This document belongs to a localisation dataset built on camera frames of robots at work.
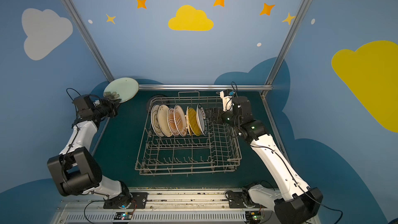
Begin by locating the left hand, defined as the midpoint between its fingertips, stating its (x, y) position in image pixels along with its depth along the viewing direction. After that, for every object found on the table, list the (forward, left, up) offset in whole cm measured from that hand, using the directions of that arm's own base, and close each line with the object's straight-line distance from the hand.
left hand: (123, 97), depth 82 cm
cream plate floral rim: (-4, -20, -13) cm, 24 cm away
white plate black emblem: (-6, -15, -13) cm, 21 cm away
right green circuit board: (-50, -67, -26) cm, 88 cm away
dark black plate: (+11, -13, -13) cm, 22 cm away
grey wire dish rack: (-22, -51, -19) cm, 59 cm away
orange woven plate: (-10, -35, -8) cm, 37 cm away
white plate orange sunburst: (-7, -25, -13) cm, 29 cm away
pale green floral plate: (+10, +2, -2) cm, 10 cm away
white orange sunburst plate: (-3, -30, -16) cm, 34 cm away
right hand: (-11, -48, +5) cm, 49 cm away
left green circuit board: (-50, -7, -26) cm, 57 cm away
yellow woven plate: (-3, -38, -18) cm, 42 cm away
